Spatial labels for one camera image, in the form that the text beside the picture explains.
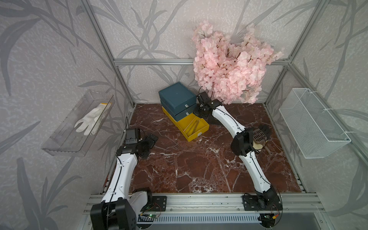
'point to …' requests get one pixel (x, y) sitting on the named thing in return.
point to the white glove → (92, 121)
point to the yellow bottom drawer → (191, 126)
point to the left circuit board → (152, 215)
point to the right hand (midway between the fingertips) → (193, 112)
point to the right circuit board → (267, 219)
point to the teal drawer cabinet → (178, 100)
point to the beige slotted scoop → (259, 139)
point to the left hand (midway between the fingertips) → (155, 141)
